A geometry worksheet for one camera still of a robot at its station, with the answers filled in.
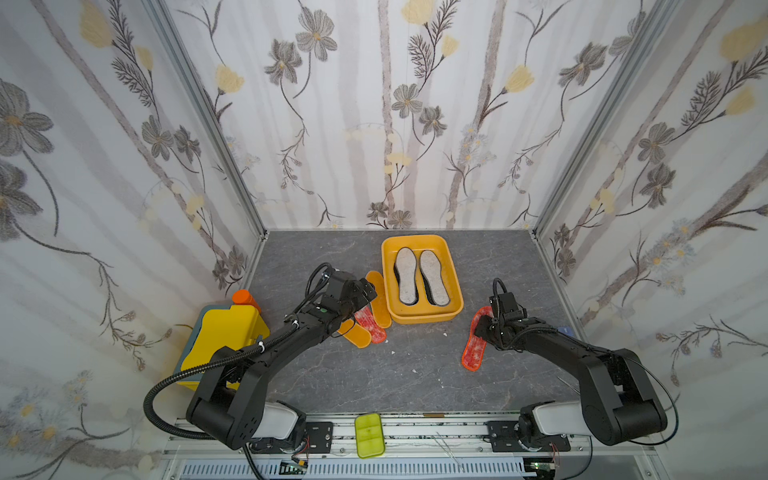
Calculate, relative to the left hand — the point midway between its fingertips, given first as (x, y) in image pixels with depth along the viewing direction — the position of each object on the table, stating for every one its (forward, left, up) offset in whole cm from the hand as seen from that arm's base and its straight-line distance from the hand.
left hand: (370, 290), depth 88 cm
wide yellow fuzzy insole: (-9, +4, -11) cm, 15 cm away
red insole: (-15, -31, -11) cm, 36 cm away
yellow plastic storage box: (0, -17, -15) cm, 23 cm away
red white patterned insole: (-3, +3, -12) cm, 12 cm away
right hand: (-8, -35, -11) cm, 37 cm away
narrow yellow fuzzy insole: (+1, -3, -11) cm, 12 cm away
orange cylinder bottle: (+1, +39, -3) cm, 39 cm away
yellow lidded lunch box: (-12, +42, +2) cm, 44 cm away
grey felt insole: (+15, -12, -11) cm, 22 cm away
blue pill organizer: (-9, -61, -11) cm, 63 cm away
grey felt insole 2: (+13, -21, -11) cm, 27 cm away
